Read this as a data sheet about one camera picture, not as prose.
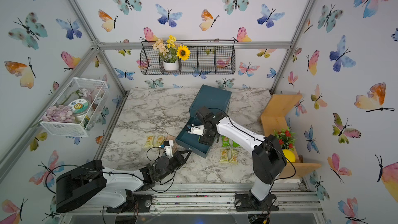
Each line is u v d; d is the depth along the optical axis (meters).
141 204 0.74
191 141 0.87
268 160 0.45
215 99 0.87
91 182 0.48
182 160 0.71
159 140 0.93
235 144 0.92
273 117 0.96
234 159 0.86
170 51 0.85
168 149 0.76
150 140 0.93
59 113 0.60
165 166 0.61
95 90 0.79
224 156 0.87
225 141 0.61
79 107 0.65
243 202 0.73
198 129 0.75
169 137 0.96
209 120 0.61
